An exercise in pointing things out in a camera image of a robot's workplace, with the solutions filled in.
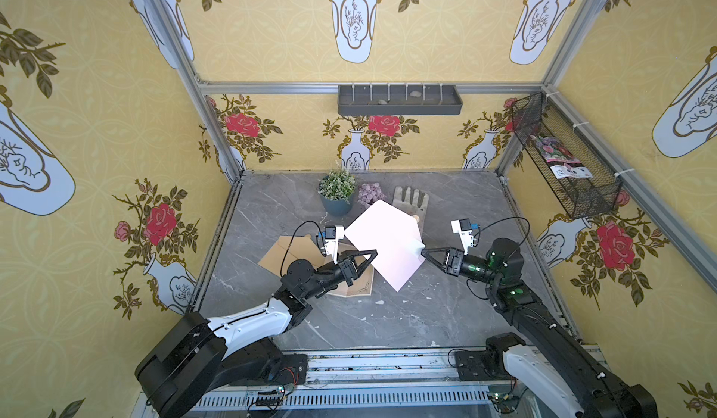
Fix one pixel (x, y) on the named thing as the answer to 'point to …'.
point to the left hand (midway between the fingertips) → (380, 258)
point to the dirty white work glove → (413, 207)
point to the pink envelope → (395, 235)
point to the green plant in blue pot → (335, 190)
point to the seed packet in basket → (563, 163)
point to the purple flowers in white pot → (370, 193)
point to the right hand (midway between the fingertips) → (424, 260)
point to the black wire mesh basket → (585, 187)
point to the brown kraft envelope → (288, 249)
